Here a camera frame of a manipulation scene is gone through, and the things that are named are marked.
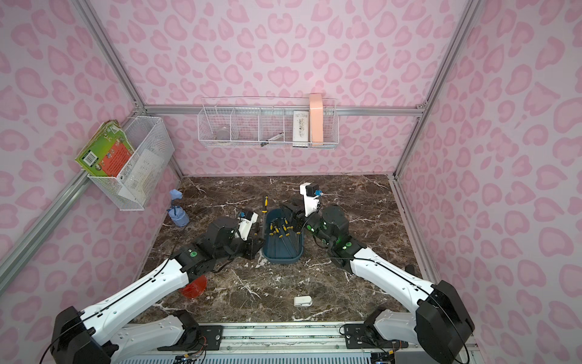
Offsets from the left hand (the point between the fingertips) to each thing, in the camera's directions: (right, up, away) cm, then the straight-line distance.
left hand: (266, 239), depth 75 cm
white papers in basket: (-47, +25, +10) cm, 54 cm away
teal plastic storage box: (+4, -5, +19) cm, 20 cm away
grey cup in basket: (-21, +41, +21) cm, 51 cm away
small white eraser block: (+12, -22, +3) cm, 25 cm away
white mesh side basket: (-53, +41, +20) cm, 70 cm away
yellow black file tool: (0, +9, -1) cm, 9 cm away
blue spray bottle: (-40, +6, +20) cm, 45 cm away
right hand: (+6, +12, -5) cm, 15 cm away
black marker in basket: (-2, +36, +17) cm, 40 cm away
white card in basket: (+12, +41, +16) cm, 46 cm away
